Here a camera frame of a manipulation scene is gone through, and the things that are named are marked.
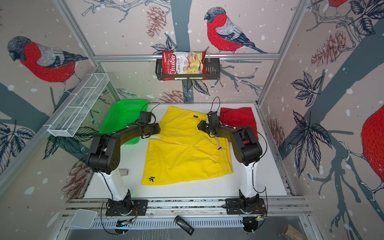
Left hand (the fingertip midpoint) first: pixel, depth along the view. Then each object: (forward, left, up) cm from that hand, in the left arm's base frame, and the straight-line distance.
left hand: (158, 127), depth 99 cm
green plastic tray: (+20, +32, -7) cm, 38 cm away
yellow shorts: (-15, -16, -5) cm, 23 cm away
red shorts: (+9, -57, -1) cm, 57 cm away
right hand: (+2, -26, -3) cm, 26 cm away
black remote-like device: (-53, -19, -2) cm, 56 cm away
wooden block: (-56, -65, -1) cm, 86 cm away
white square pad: (-50, +29, -5) cm, 58 cm away
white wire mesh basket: (-13, +37, +25) cm, 46 cm away
